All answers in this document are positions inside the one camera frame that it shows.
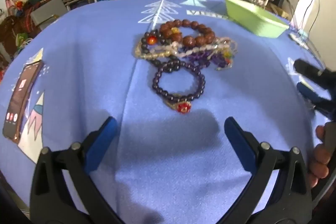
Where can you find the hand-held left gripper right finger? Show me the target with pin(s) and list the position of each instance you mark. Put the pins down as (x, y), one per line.
(240, 145)

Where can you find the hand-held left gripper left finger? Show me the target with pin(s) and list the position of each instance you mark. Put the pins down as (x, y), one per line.
(103, 142)

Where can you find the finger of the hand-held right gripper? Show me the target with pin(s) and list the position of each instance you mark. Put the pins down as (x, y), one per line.
(311, 95)
(309, 70)

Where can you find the green plastic tray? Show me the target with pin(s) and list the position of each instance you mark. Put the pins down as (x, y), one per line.
(252, 19)

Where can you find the person's right hand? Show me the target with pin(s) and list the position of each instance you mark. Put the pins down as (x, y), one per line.
(319, 158)

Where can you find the white power strip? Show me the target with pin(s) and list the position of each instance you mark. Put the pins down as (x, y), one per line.
(298, 39)

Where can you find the printed blue blanket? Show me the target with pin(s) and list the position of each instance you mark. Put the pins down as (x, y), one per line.
(78, 69)

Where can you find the grey storage box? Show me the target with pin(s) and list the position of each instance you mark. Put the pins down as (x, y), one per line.
(47, 11)

